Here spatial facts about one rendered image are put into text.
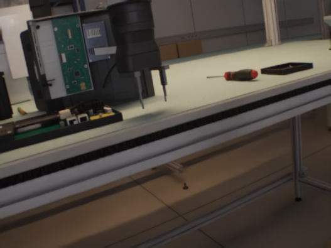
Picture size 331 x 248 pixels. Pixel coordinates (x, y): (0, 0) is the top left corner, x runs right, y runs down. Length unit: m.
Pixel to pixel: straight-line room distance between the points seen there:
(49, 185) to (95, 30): 0.36
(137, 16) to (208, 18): 5.37
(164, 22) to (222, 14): 1.18
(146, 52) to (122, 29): 0.06
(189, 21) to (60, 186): 5.27
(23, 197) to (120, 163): 0.16
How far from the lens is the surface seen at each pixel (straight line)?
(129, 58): 0.55
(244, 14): 6.44
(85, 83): 0.71
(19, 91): 1.19
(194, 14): 5.75
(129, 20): 0.55
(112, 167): 0.53
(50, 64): 0.70
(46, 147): 0.50
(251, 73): 0.76
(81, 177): 0.52
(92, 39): 0.72
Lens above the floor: 1.12
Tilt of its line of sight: 15 degrees down
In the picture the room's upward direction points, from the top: 10 degrees counter-clockwise
